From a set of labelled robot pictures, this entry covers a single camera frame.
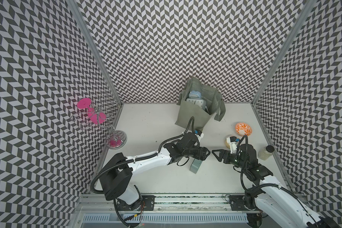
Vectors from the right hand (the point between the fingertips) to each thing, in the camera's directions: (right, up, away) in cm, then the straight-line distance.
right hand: (216, 154), depth 80 cm
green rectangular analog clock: (-7, +32, +18) cm, 37 cm away
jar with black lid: (+30, 0, +3) cm, 30 cm away
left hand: (-7, +2, -3) cm, 8 cm away
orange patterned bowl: (+25, +13, +21) cm, 35 cm away
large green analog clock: (-12, -6, -2) cm, 14 cm away
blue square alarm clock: (-10, +38, +22) cm, 45 cm away
